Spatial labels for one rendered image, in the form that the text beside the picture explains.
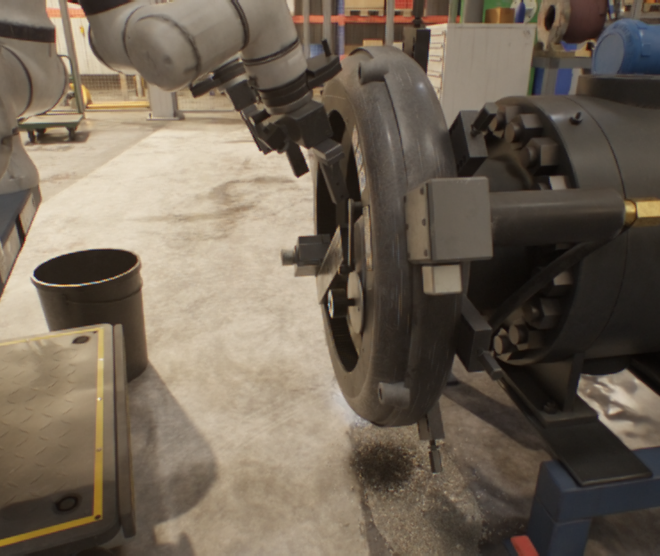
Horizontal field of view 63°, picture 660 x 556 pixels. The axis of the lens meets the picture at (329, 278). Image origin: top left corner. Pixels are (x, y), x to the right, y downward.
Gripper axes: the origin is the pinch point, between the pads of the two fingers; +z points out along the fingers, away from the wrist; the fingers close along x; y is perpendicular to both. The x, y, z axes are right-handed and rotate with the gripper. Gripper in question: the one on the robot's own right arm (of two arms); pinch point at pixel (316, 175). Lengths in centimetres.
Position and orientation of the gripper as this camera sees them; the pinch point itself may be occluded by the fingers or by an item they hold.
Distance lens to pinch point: 90.9
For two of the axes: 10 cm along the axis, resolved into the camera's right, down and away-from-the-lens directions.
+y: -8.1, 5.3, -2.3
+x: 5.0, 4.5, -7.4
